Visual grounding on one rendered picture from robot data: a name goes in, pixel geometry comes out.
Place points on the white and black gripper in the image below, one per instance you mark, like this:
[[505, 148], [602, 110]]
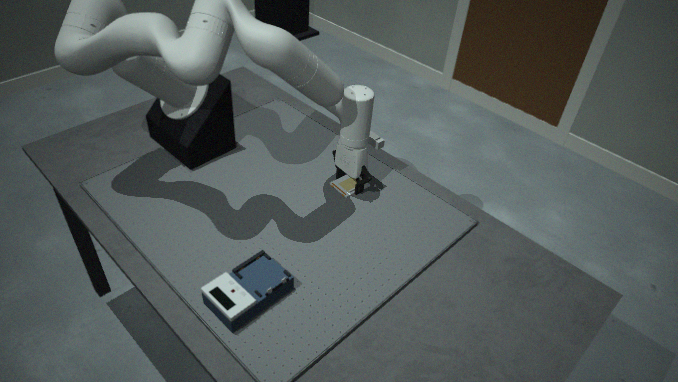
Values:
[[354, 162]]

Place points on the dark blue and white dock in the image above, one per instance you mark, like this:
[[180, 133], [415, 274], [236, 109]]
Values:
[[238, 297]]

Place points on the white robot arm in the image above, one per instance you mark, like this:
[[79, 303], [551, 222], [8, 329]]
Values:
[[197, 58]]

